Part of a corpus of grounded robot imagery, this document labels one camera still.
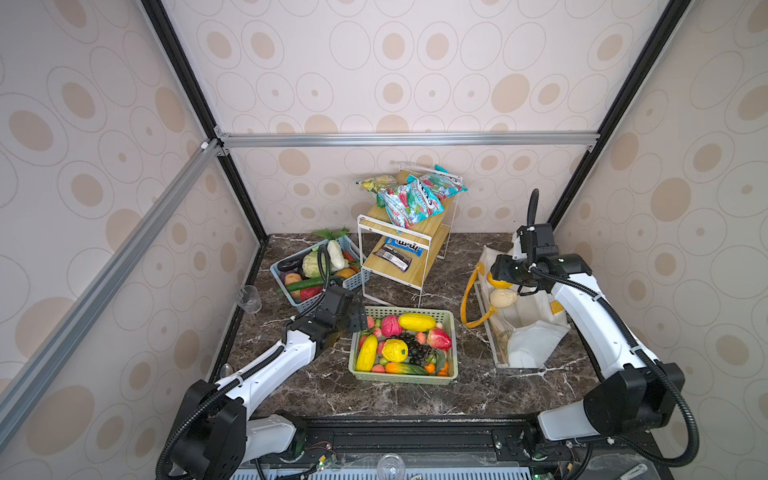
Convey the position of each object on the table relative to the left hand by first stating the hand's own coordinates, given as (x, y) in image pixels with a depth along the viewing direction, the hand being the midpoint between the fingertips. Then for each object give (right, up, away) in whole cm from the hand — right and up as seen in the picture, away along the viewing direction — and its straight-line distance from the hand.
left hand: (362, 310), depth 85 cm
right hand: (+40, +12, -2) cm, 41 cm away
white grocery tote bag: (+39, -2, -14) cm, 41 cm away
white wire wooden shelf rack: (+19, +21, -9) cm, 29 cm away
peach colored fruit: (-25, +8, +14) cm, 30 cm away
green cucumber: (-20, +7, +10) cm, 23 cm away
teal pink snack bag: (+24, +35, -1) cm, 42 cm away
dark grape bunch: (+15, -12, 0) cm, 19 cm away
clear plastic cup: (-40, +1, +15) cm, 42 cm away
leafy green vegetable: (-13, +24, +24) cm, 37 cm away
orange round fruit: (+37, +8, -8) cm, 38 cm away
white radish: (-11, +17, +18) cm, 26 cm away
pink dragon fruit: (+8, -5, +3) cm, 10 cm away
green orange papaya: (+12, -15, -3) cm, 20 cm away
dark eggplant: (-26, +13, +15) cm, 33 cm away
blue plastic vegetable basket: (-4, +10, +14) cm, 17 cm away
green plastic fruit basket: (+24, -3, +6) cm, 25 cm away
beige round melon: (+44, +3, +9) cm, 45 cm away
